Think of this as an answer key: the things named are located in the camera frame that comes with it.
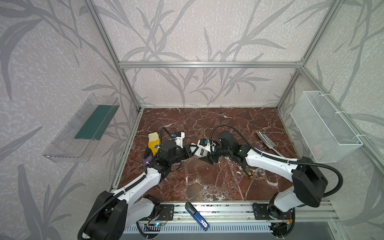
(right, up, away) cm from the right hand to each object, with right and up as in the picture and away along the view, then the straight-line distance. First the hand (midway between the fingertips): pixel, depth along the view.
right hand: (202, 146), depth 81 cm
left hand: (-1, +1, -2) cm, 3 cm away
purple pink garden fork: (+38, -5, +16) cm, 42 cm away
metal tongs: (+45, -1, +16) cm, 48 cm away
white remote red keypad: (-1, -3, -1) cm, 4 cm away
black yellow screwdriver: (+27, -16, +4) cm, 31 cm away
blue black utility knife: (-2, -31, -12) cm, 34 cm away
